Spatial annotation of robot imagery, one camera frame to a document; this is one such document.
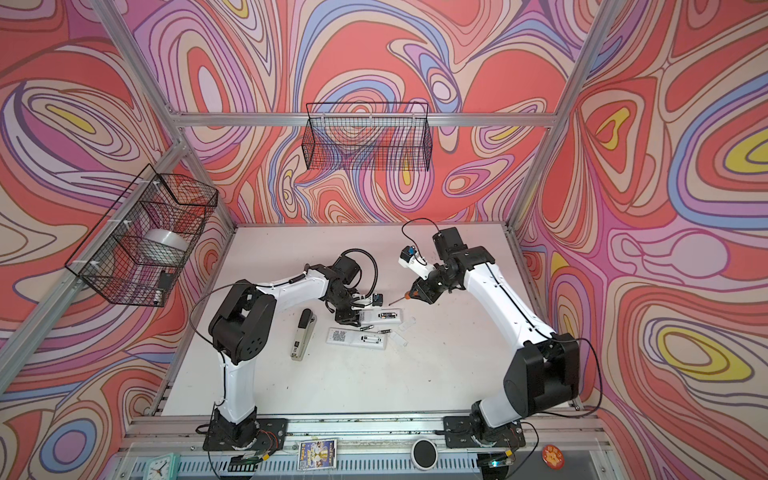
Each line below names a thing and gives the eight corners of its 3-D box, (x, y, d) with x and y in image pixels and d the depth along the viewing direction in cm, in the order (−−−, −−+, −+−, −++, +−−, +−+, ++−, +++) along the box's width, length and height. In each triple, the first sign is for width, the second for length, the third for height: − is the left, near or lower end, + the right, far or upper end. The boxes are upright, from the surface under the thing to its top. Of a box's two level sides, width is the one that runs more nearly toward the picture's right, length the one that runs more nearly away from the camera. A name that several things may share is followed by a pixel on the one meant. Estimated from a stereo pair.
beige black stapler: (293, 360, 87) (288, 353, 83) (302, 317, 96) (298, 308, 92) (309, 360, 87) (305, 353, 83) (317, 316, 96) (313, 308, 92)
